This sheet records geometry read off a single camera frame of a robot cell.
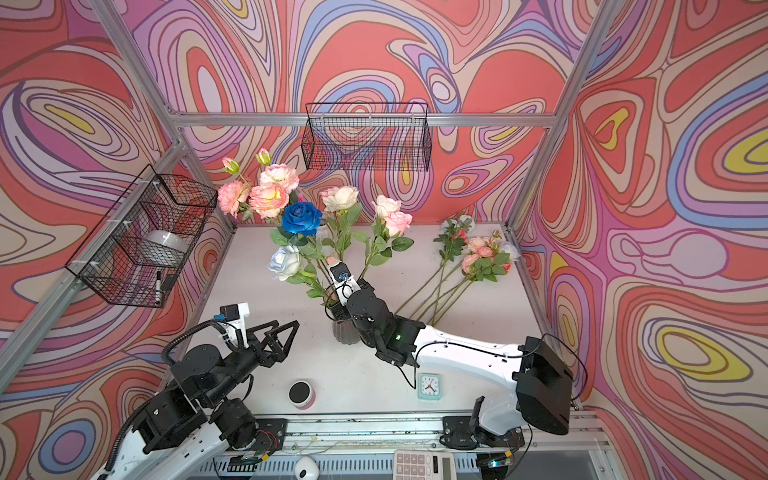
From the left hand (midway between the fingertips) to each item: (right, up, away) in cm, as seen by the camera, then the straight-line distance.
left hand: (292, 324), depth 66 cm
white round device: (+3, -33, +1) cm, 33 cm away
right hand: (+9, +8, +7) cm, 14 cm away
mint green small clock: (+33, -20, +13) cm, 41 cm away
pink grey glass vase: (+9, -7, +19) cm, 22 cm away
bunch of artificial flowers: (+49, +14, +37) cm, 63 cm away
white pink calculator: (+30, -34, +3) cm, 45 cm away
